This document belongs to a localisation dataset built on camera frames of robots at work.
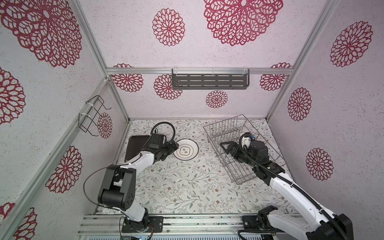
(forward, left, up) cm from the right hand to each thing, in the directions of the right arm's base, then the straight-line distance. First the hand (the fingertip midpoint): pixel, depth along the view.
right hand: (224, 145), depth 76 cm
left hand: (+6, +28, -16) cm, 33 cm away
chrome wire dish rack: (+26, -10, -18) cm, 33 cm away
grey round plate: (+12, +20, -23) cm, 33 cm away
